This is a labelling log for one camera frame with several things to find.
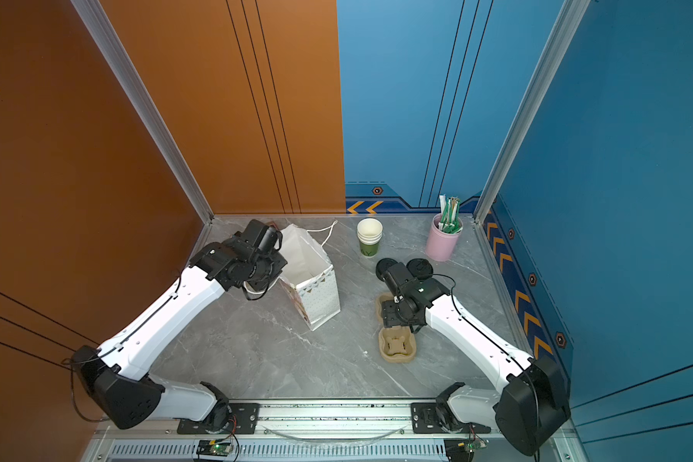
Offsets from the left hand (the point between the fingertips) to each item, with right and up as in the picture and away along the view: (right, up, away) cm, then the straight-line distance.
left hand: (287, 261), depth 77 cm
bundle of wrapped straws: (+50, +15, +18) cm, 55 cm away
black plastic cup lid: (+39, -3, +14) cm, 42 cm away
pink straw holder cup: (+49, +4, +25) cm, 55 cm away
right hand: (+30, -16, +4) cm, 34 cm away
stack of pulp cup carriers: (+31, -25, +6) cm, 40 cm away
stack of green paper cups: (+23, +9, +23) cm, 34 cm away
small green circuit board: (-17, -46, -6) cm, 49 cm away
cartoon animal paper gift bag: (+2, -7, +25) cm, 26 cm away
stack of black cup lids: (+28, -3, +23) cm, 36 cm away
